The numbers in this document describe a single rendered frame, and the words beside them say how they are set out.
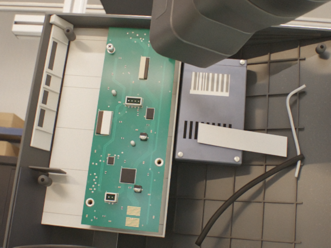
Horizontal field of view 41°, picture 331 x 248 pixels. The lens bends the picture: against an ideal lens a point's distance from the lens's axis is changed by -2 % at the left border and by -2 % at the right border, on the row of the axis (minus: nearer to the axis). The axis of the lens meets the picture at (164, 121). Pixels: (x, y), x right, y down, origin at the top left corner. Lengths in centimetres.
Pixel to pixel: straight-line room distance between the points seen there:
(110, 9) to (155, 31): 63
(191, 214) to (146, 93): 10
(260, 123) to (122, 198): 12
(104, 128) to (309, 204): 16
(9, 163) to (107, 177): 26
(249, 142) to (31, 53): 488
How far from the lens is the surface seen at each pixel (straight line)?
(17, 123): 457
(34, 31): 110
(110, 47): 35
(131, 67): 35
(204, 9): 22
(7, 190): 57
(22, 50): 523
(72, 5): 117
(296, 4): 20
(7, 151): 444
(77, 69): 37
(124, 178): 32
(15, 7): 258
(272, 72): 37
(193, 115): 34
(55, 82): 36
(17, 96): 504
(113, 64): 35
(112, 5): 86
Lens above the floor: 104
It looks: 15 degrees up
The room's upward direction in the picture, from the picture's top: 6 degrees clockwise
